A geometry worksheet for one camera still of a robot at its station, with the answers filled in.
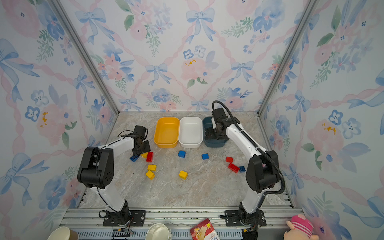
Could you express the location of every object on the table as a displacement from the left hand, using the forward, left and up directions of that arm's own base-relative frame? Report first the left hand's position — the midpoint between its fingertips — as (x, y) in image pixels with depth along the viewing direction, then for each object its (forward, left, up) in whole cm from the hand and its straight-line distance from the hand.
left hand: (145, 148), depth 98 cm
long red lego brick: (-13, -55, -1) cm, 57 cm away
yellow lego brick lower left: (-18, -6, 0) cm, 19 cm away
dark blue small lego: (-14, -60, -1) cm, 62 cm away
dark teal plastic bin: (0, -42, +10) cm, 43 cm away
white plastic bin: (+16, -29, -3) cm, 33 cm away
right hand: (+2, -42, +12) cm, 44 cm away
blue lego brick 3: (-7, +6, -1) cm, 9 cm away
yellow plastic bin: (+15, -11, -2) cm, 19 cm away
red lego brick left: (-7, -4, +1) cm, 8 cm away
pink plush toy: (-44, -79, +5) cm, 91 cm away
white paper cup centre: (-45, -15, -3) cm, 47 cm away
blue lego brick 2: (-3, -39, -4) cm, 39 cm away
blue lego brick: (-3, -24, -2) cm, 24 cm away
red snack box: (-45, -36, +2) cm, 58 cm away
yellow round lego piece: (-5, -1, 0) cm, 5 cm away
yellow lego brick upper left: (-13, -6, -1) cm, 15 cm away
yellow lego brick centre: (-17, -25, -1) cm, 31 cm away
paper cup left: (-46, +24, +5) cm, 52 cm away
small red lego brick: (-7, -54, -2) cm, 54 cm away
